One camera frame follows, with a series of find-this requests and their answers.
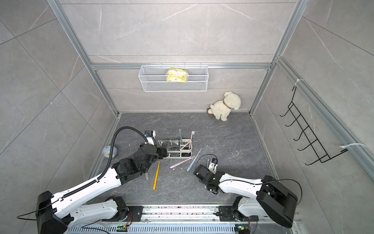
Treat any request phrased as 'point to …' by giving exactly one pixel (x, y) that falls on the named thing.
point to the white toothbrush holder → (177, 148)
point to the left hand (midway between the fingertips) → (161, 141)
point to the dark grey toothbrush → (180, 136)
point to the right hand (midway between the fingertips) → (205, 176)
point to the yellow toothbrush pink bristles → (156, 176)
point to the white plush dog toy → (222, 108)
